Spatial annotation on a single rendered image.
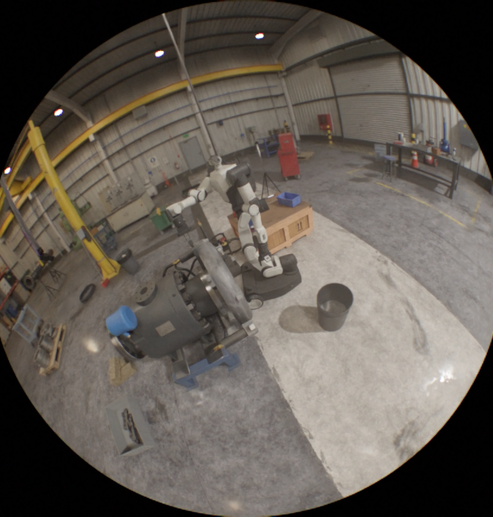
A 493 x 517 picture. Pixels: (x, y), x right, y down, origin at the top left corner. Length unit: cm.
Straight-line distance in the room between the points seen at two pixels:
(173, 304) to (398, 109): 913
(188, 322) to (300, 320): 107
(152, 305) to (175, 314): 18
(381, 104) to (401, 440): 957
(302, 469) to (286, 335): 125
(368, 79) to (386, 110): 158
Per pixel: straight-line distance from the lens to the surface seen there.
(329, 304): 180
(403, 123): 892
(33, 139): 506
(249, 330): 135
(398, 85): 902
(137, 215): 738
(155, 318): 134
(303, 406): 163
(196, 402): 189
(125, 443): 245
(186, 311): 128
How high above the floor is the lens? 163
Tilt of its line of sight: 38 degrees down
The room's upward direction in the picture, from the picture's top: 21 degrees counter-clockwise
